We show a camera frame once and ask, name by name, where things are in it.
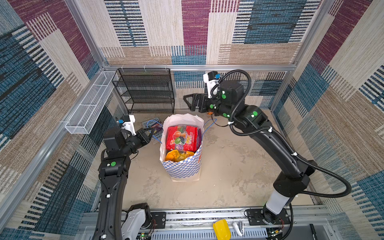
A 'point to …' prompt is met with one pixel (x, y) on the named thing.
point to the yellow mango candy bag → (175, 155)
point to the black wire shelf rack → (146, 89)
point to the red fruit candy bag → (184, 137)
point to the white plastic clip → (240, 230)
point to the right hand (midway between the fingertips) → (192, 100)
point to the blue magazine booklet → (155, 125)
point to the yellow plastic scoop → (221, 229)
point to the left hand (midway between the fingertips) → (154, 126)
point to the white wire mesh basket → (82, 118)
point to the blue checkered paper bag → (188, 169)
